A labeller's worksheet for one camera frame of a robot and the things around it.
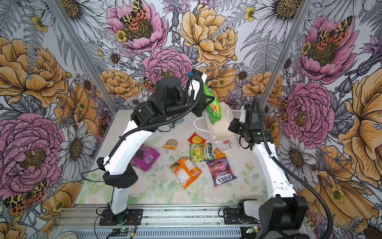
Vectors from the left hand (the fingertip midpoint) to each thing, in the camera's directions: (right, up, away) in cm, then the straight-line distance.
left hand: (211, 103), depth 58 cm
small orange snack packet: (+9, -27, +38) cm, 48 cm away
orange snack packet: (-11, -35, +29) cm, 47 cm away
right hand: (+12, -9, +21) cm, 26 cm away
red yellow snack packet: (-6, -18, +44) cm, 48 cm away
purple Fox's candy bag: (+8, -35, +29) cm, 46 cm away
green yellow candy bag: (-3, -26, +36) cm, 45 cm away
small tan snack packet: (-22, -21, +41) cm, 51 cm away
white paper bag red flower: (+9, -16, +19) cm, 26 cm away
